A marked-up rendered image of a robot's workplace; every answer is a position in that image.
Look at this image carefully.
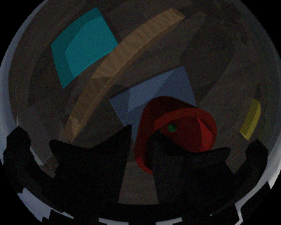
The dark red cup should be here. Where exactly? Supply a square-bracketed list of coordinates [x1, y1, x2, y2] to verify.
[134, 96, 217, 174]

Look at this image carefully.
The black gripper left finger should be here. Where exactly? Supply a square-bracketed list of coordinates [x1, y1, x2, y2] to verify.
[49, 124, 132, 203]

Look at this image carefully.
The yellow box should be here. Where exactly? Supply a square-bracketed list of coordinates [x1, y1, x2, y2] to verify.
[240, 98, 261, 140]

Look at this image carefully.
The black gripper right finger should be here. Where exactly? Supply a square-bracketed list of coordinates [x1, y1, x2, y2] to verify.
[147, 130, 231, 204]

